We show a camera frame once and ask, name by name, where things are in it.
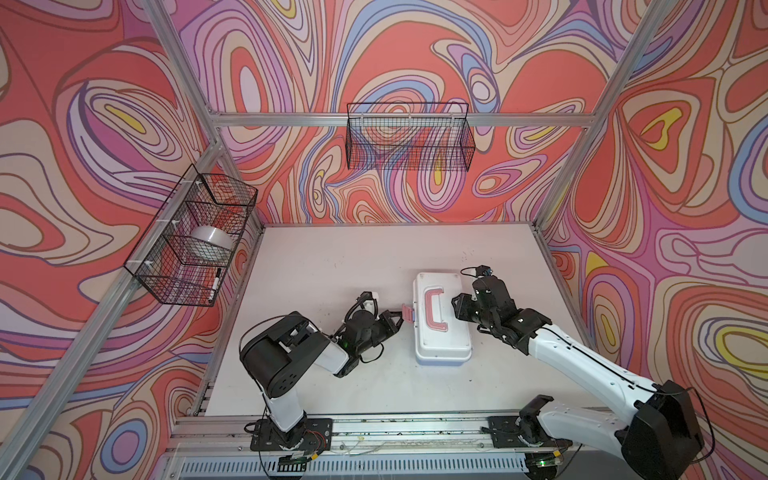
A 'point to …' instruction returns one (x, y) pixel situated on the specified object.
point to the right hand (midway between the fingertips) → (458, 308)
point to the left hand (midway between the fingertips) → (412, 315)
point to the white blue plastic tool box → (441, 338)
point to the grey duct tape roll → (214, 235)
